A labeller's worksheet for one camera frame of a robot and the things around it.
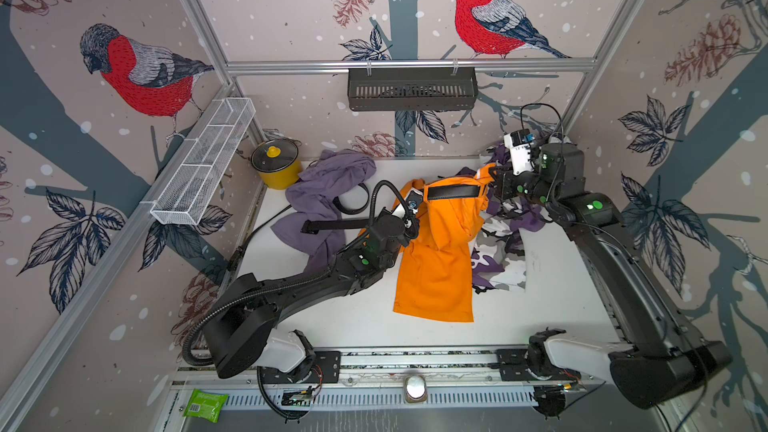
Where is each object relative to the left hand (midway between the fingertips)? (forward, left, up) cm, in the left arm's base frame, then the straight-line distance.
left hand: (409, 195), depth 77 cm
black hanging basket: (+48, +7, +2) cm, 48 cm away
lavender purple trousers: (+13, +33, -20) cm, 41 cm away
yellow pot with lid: (+29, +48, -18) cm, 58 cm away
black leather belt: (+5, +32, -24) cm, 40 cm away
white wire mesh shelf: (+9, +56, +5) cm, 57 cm away
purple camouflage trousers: (-4, -30, -24) cm, 39 cm away
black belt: (-2, -11, +4) cm, 12 cm away
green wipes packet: (-44, +48, -23) cm, 69 cm away
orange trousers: (-12, -8, -25) cm, 29 cm away
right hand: (+3, -21, +9) cm, 23 cm away
